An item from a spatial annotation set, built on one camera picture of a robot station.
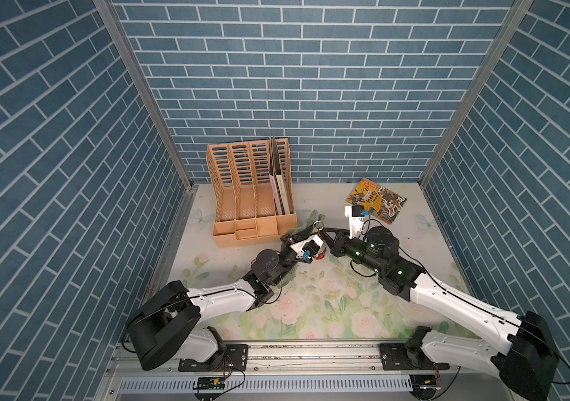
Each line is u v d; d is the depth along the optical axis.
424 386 0.71
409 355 0.66
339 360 0.75
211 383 0.72
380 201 1.12
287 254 0.67
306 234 0.72
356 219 0.65
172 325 0.42
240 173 1.11
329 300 0.85
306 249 0.60
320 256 0.78
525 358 0.38
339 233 0.66
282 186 0.86
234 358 0.74
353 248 0.65
